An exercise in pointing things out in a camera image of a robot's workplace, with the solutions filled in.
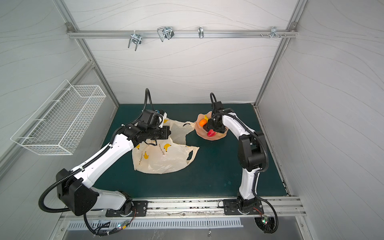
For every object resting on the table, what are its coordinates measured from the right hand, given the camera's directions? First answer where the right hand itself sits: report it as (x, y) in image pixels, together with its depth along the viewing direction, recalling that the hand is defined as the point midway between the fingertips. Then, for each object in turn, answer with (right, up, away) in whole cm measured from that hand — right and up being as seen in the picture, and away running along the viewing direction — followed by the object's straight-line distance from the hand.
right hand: (215, 125), depth 95 cm
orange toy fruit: (-8, +2, +6) cm, 10 cm away
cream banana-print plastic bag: (-28, -15, -17) cm, 37 cm away
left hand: (-25, -2, -17) cm, 30 cm away
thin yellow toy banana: (-5, +5, +9) cm, 12 cm away
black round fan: (+22, -47, -23) cm, 57 cm away
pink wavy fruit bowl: (-8, -6, +6) cm, 11 cm away
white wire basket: (-77, +1, -27) cm, 81 cm away
